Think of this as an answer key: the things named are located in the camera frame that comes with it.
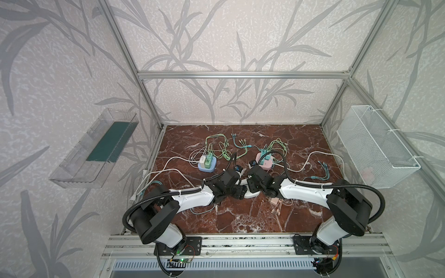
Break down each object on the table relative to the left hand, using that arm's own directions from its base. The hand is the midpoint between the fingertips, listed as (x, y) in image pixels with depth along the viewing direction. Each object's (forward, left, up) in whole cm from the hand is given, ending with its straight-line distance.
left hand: (244, 183), depth 87 cm
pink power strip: (+13, -14, -4) cm, 20 cm away
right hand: (+4, -4, 0) cm, 6 cm away
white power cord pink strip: (+18, -39, -4) cm, 43 cm away
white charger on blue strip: (+11, +22, +3) cm, 25 cm away
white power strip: (-6, -2, +1) cm, 7 cm away
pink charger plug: (-8, -15, -2) cm, 17 cm away
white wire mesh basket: (-3, -48, +29) cm, 56 cm away
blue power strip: (+11, +17, -3) cm, 21 cm away
